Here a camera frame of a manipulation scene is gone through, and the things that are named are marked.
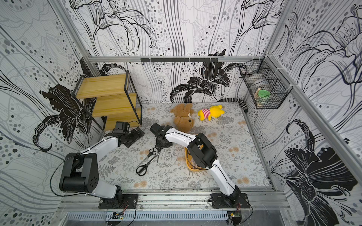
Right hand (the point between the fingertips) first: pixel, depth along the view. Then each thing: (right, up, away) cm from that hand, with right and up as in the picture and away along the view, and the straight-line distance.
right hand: (163, 143), depth 97 cm
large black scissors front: (-12, -13, -13) cm, 22 cm away
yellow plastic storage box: (+18, -11, -9) cm, 23 cm away
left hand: (-14, +5, -4) cm, 15 cm away
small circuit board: (-21, -32, -25) cm, 46 cm away
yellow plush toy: (+37, +23, +9) cm, 44 cm away
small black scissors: (-7, -5, -4) cm, 10 cm away
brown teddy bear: (+14, +21, +4) cm, 25 cm away
